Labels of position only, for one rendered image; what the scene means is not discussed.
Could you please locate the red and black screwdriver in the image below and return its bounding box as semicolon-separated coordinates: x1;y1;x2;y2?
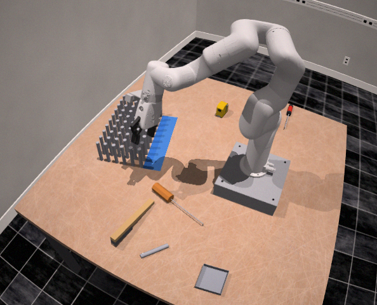
287;104;293;117

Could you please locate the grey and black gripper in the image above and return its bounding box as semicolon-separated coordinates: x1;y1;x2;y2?
130;99;162;145

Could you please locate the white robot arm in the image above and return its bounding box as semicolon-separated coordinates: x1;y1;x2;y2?
125;19;305;178

